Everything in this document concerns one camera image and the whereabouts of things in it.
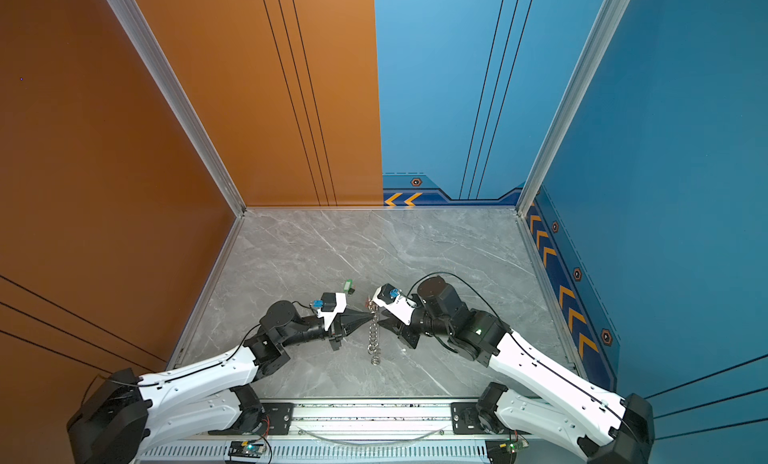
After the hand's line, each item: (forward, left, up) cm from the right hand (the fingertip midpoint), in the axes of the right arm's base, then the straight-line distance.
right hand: (382, 316), depth 69 cm
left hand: (0, +2, +1) cm, 3 cm away
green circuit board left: (-23, +33, -22) cm, 46 cm away
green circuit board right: (-24, -29, -22) cm, 43 cm away
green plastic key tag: (+20, +13, -20) cm, 31 cm away
